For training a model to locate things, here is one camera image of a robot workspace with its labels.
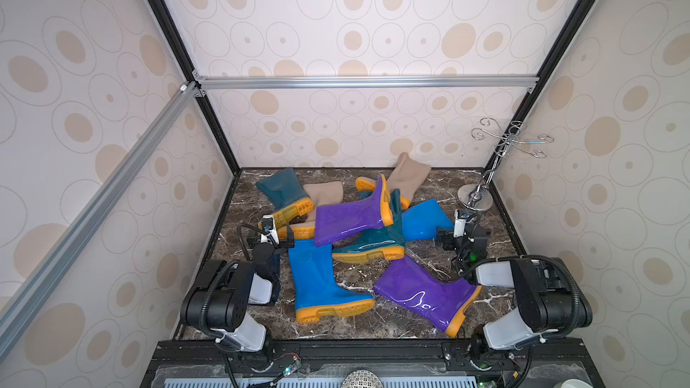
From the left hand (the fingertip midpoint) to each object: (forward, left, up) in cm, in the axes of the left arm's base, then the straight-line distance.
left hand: (280, 220), depth 89 cm
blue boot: (-19, -13, -11) cm, 26 cm away
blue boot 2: (+10, -51, -14) cm, 54 cm away
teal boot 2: (+20, +3, -10) cm, 23 cm away
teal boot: (-6, -36, -3) cm, 37 cm away
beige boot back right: (+27, -47, -7) cm, 55 cm away
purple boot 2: (+4, -20, -5) cm, 21 cm away
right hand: (+2, -64, -6) cm, 64 cm away
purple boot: (-24, -51, -7) cm, 57 cm away
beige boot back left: (+22, -12, -12) cm, 28 cm away
